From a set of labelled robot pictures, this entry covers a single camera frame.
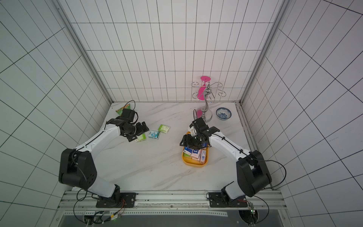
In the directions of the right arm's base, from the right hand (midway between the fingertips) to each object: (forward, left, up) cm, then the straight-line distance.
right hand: (179, 146), depth 82 cm
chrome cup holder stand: (+31, -17, +16) cm, 39 cm away
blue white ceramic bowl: (+35, -32, -9) cm, 48 cm away
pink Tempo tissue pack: (-2, -10, -4) cm, 11 cm away
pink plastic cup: (+29, -12, +17) cm, 36 cm away
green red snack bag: (+31, +50, -5) cm, 59 cm away
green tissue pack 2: (-3, -5, -5) cm, 7 cm away
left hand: (+6, +24, +1) cm, 25 cm away
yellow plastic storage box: (-6, -7, -9) cm, 13 cm away
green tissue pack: (+8, +28, -7) cm, 30 cm away
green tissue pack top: (+17, +13, -8) cm, 23 cm away
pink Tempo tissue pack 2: (-4, -14, -5) cm, 16 cm away
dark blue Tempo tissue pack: (-1, -5, -3) cm, 6 cm away
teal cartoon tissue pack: (+12, +19, -8) cm, 24 cm away
